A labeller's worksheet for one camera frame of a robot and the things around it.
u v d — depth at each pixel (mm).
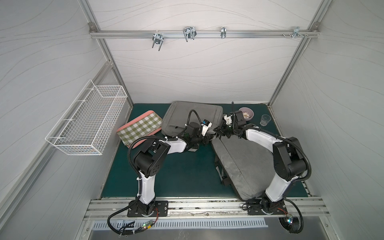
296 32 765
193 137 768
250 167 814
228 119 868
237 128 730
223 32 780
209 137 833
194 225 703
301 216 704
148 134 1018
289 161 484
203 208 752
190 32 765
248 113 1109
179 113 1080
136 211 720
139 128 1051
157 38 793
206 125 835
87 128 679
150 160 513
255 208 733
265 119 1072
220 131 824
